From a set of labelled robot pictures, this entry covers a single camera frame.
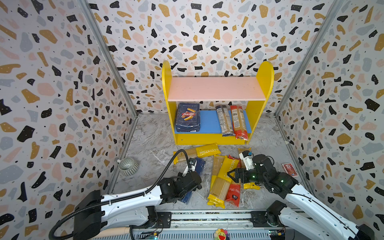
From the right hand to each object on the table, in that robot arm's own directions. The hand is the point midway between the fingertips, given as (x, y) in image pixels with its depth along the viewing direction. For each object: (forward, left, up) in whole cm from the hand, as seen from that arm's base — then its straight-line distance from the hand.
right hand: (231, 171), depth 75 cm
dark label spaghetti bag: (+35, +1, +1) cm, 36 cm away
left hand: (0, +18, -3) cm, 18 cm away
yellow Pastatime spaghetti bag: (-3, -10, -14) cm, 17 cm away
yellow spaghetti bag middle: (+12, +5, -13) cm, 18 cm away
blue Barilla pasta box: (+33, +24, +4) cm, 40 cm away
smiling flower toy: (-25, +5, -13) cm, 29 cm away
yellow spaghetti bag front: (-5, +5, -10) cm, 13 cm away
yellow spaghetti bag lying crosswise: (+20, +9, -13) cm, 25 cm away
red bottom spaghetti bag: (-7, -2, -12) cm, 14 cm away
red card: (+8, -39, -14) cm, 42 cm away
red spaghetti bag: (+32, -8, +1) cm, 33 cm away
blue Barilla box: (+7, +16, -13) cm, 22 cm away
